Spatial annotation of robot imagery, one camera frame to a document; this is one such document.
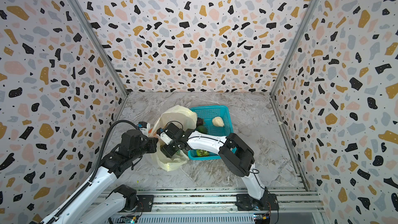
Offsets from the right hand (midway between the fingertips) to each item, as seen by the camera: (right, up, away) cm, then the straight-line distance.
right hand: (161, 149), depth 83 cm
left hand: (0, +7, -5) cm, 9 cm away
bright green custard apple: (+21, -2, +1) cm, 21 cm away
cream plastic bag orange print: (+16, +18, -13) cm, 27 cm away
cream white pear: (+31, +13, +15) cm, 37 cm away
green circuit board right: (+50, -29, -11) cm, 59 cm away
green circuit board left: (-11, -28, -13) cm, 33 cm away
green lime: (+21, +8, +15) cm, 27 cm away
